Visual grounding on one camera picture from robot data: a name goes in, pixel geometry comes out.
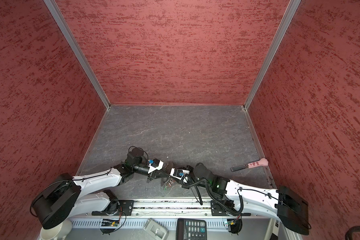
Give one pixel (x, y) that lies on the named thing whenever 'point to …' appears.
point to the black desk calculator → (191, 229)
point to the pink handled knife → (263, 162)
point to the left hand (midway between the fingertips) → (168, 176)
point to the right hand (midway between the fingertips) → (172, 175)
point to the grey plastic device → (155, 230)
